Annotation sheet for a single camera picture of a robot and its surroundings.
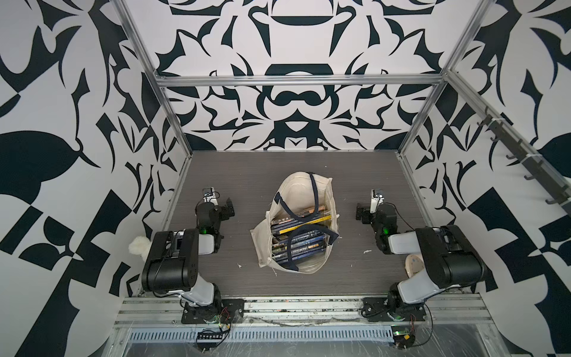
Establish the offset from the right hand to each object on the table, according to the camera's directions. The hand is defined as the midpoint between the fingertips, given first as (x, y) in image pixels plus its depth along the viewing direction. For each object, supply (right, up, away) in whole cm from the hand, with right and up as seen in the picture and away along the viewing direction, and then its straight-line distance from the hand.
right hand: (370, 200), depth 95 cm
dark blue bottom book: (-31, -17, -21) cm, 41 cm away
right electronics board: (+1, -41, -24) cm, 47 cm away
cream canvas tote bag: (-31, +5, -12) cm, 34 cm away
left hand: (-66, +1, -1) cm, 66 cm away
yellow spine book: (-29, -7, -15) cm, 33 cm away
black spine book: (-37, -11, -18) cm, 43 cm away
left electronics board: (-60, -42, -23) cm, 77 cm away
